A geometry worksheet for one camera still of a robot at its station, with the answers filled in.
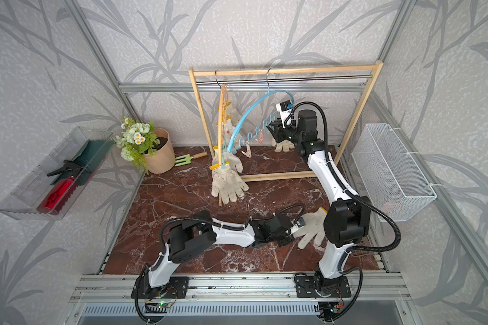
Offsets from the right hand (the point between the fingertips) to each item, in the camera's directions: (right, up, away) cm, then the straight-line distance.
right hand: (269, 122), depth 81 cm
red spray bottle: (-63, -26, -22) cm, 72 cm away
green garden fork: (-45, -15, +34) cm, 58 cm away
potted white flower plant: (-52, -9, +6) cm, 53 cm away
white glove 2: (+9, -8, +18) cm, 22 cm away
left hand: (+11, -46, +7) cm, 48 cm away
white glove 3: (-17, -25, -2) cm, 30 cm away
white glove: (+21, -44, +9) cm, 50 cm away
